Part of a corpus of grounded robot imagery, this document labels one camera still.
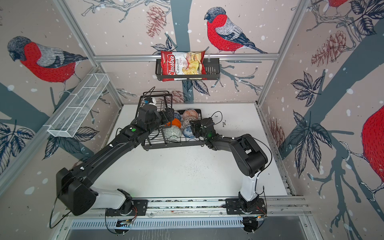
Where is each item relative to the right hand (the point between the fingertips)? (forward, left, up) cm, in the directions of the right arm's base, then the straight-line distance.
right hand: (186, 124), depth 92 cm
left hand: (-5, +8, +17) cm, 20 cm away
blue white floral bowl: (+1, 0, -10) cm, 10 cm away
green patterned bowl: (0, +10, -11) cm, 15 cm away
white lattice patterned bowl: (+9, +1, -8) cm, 12 cm away
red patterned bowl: (+16, -1, -7) cm, 18 cm away
